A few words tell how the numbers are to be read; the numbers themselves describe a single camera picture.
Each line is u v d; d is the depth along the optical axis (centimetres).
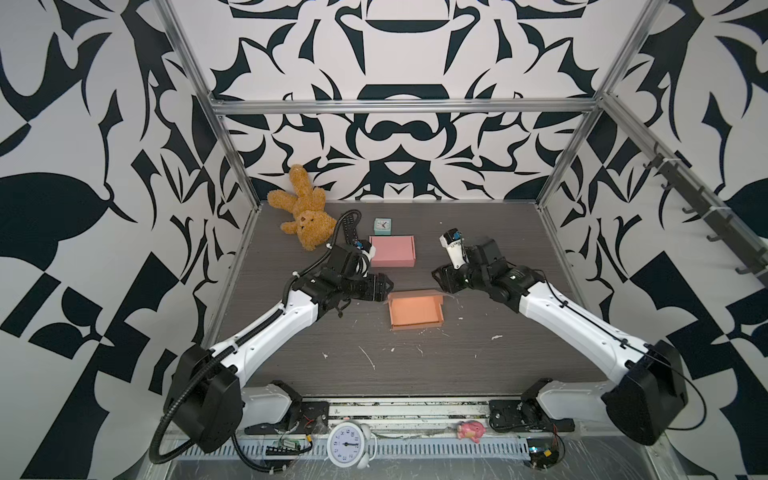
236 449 70
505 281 57
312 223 102
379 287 72
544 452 71
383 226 111
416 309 93
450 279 70
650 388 40
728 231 55
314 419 73
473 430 70
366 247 74
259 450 71
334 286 61
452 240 71
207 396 40
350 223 111
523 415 68
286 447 71
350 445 69
